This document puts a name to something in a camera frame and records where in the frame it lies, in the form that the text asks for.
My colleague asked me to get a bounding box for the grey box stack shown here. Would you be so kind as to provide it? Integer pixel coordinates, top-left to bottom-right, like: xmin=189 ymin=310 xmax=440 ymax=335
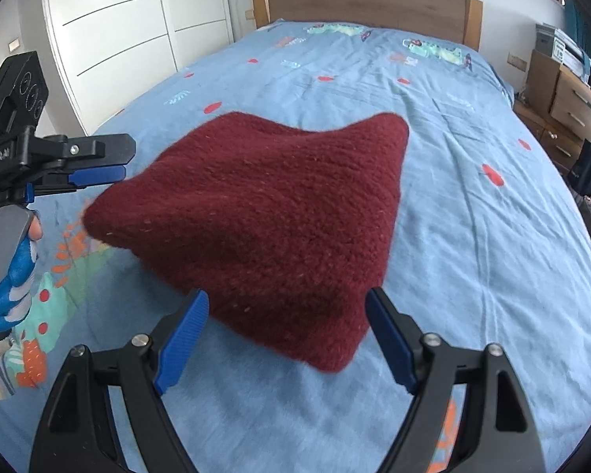
xmin=535 ymin=24 xmax=591 ymax=84

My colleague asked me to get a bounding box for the dark red knit sweater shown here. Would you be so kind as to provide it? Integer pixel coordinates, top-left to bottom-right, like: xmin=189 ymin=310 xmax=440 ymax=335
xmin=82 ymin=112 xmax=409 ymax=372

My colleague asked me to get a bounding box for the wooden drawer nightstand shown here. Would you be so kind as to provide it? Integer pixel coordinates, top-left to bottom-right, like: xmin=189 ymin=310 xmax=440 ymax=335
xmin=513 ymin=49 xmax=591 ymax=174

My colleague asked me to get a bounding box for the blue gloved left hand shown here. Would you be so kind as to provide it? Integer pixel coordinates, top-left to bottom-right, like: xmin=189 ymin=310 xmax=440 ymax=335
xmin=0 ymin=214 xmax=43 ymax=333

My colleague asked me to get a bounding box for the white wardrobe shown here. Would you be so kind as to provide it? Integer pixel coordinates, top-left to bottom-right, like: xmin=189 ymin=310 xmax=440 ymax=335
xmin=42 ymin=0 xmax=232 ymax=134

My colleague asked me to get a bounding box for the wooden headboard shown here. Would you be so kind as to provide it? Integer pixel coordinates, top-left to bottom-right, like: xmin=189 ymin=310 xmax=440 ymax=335
xmin=252 ymin=0 xmax=483 ymax=50

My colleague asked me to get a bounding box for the teal curtain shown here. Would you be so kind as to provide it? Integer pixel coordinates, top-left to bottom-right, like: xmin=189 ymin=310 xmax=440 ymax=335
xmin=565 ymin=0 xmax=591 ymax=84

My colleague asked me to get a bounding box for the black bag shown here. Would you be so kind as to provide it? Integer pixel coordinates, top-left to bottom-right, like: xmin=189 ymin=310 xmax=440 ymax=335
xmin=567 ymin=140 xmax=591 ymax=197

